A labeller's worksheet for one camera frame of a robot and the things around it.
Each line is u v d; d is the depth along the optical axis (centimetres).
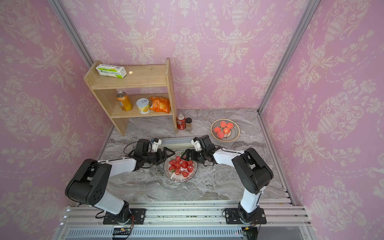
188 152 82
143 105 88
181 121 102
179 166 88
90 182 46
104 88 73
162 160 81
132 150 75
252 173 48
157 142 87
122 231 73
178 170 84
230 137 104
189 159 81
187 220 73
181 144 96
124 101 85
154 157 81
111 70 75
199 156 81
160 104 88
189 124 103
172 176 83
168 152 85
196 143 87
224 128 107
